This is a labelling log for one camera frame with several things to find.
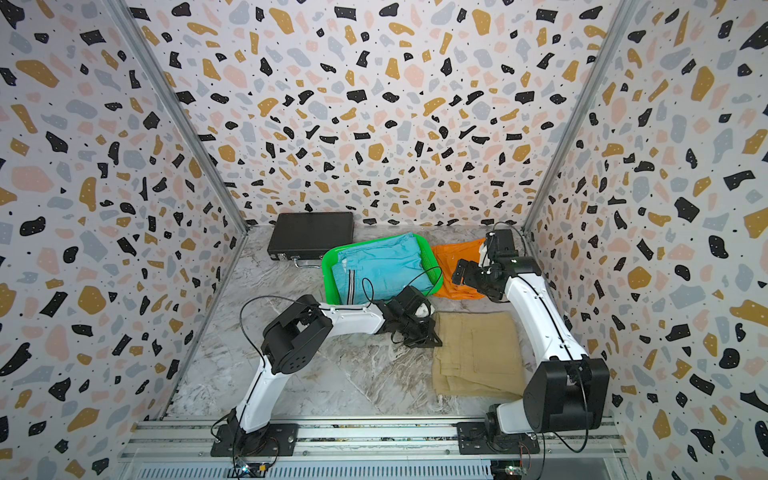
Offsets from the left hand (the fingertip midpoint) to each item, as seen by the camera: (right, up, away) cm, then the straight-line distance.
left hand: (447, 345), depth 87 cm
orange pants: (+4, +26, +21) cm, 34 cm away
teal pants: (-22, +20, +13) cm, 33 cm away
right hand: (+5, +20, -3) cm, 21 cm away
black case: (-50, +33, +27) cm, 66 cm away
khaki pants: (+10, -3, +1) cm, 11 cm away
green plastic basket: (-37, +16, +9) cm, 41 cm away
